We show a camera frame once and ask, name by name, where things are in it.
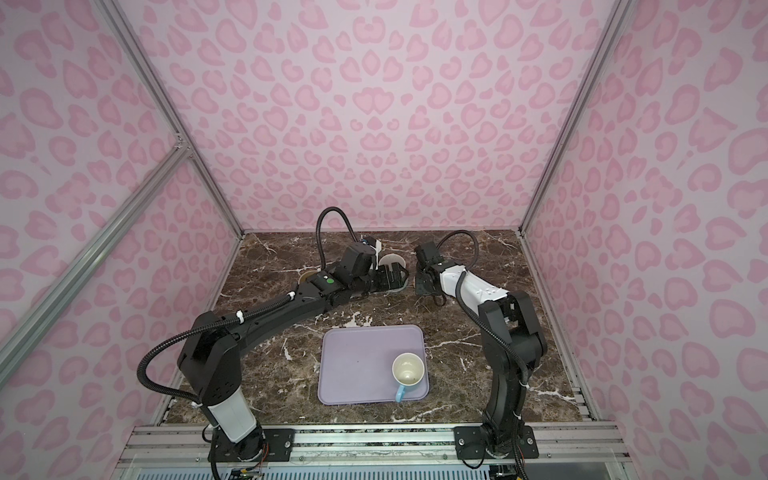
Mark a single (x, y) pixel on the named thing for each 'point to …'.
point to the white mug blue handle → (408, 369)
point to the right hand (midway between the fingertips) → (429, 283)
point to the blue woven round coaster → (397, 290)
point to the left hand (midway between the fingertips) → (402, 271)
